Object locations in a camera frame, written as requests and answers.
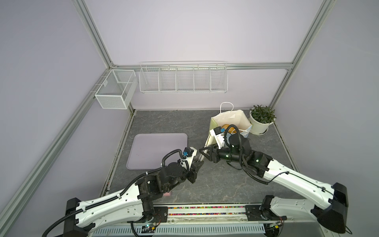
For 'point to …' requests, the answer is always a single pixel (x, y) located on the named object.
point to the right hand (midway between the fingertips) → (200, 151)
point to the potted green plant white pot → (261, 117)
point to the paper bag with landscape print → (227, 116)
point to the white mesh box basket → (117, 91)
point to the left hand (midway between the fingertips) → (201, 163)
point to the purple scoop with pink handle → (166, 194)
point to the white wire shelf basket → (183, 77)
